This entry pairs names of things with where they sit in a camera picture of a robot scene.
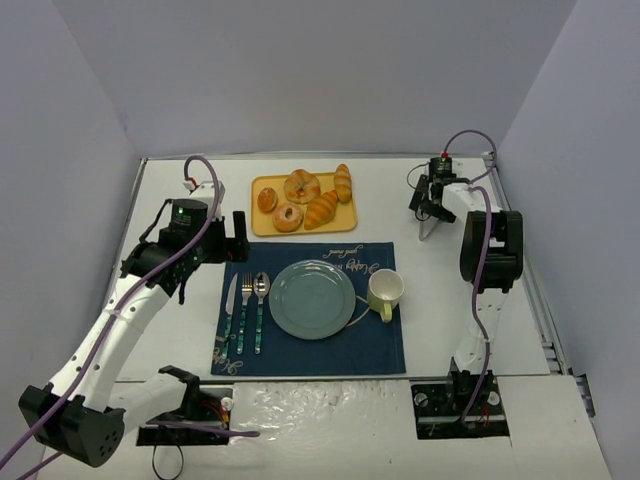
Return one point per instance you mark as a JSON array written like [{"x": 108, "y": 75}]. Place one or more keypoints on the sugared orange donut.
[{"x": 287, "y": 217}]

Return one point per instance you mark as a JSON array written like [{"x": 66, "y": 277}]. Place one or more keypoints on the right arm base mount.
[{"x": 437, "y": 413}]

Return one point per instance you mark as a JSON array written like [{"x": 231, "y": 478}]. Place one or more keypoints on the spoon with green handle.
[{"x": 261, "y": 287}]

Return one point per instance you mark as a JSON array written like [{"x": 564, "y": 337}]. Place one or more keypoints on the fork with green handle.
[{"x": 246, "y": 292}]

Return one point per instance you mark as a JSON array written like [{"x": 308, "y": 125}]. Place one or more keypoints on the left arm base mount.
[{"x": 212, "y": 408}]

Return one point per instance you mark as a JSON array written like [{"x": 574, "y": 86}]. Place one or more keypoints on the large bagel bread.
[{"x": 301, "y": 187}]

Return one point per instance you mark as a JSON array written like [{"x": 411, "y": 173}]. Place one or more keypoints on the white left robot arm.
[{"x": 77, "y": 413}]

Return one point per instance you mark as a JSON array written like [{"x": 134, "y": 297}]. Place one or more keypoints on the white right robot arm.
[{"x": 491, "y": 257}]

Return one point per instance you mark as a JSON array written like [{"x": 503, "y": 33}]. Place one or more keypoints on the dark blue placemat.
[{"x": 365, "y": 347}]

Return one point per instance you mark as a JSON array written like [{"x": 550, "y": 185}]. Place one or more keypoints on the pale green mug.
[{"x": 384, "y": 291}]

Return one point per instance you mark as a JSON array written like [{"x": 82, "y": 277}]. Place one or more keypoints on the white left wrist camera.
[{"x": 207, "y": 193}]

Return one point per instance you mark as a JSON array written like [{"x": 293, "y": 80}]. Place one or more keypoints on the blue-grey ceramic plate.
[{"x": 312, "y": 300}]

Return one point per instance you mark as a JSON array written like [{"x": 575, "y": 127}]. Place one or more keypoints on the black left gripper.
[{"x": 239, "y": 236}]

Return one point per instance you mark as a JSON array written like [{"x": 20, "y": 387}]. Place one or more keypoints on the knife with green handle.
[{"x": 229, "y": 308}]

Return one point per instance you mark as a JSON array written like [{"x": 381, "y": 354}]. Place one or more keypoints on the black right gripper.
[{"x": 426, "y": 201}]

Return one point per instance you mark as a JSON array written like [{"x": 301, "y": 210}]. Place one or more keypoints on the small long bread roll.
[{"x": 343, "y": 183}]

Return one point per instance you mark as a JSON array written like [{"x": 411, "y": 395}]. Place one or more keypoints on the large croissant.
[{"x": 321, "y": 210}]

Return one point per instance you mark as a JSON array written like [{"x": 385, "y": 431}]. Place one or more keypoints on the round jam bun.
[{"x": 267, "y": 200}]

